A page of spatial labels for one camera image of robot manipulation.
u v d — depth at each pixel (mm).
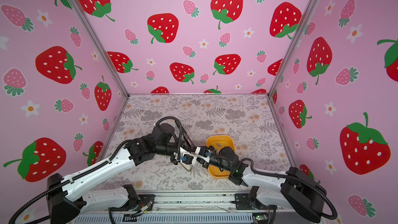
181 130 562
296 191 424
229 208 734
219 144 933
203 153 600
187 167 818
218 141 918
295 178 448
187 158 548
